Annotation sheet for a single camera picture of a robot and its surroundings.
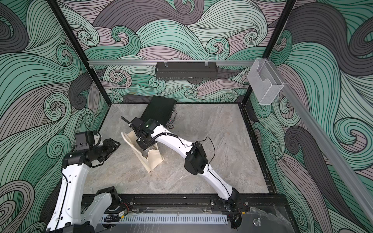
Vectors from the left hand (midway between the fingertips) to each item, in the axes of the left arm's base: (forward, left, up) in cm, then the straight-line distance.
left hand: (116, 145), depth 75 cm
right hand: (+3, -12, -8) cm, 15 cm away
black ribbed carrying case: (+38, -18, -14) cm, 45 cm away
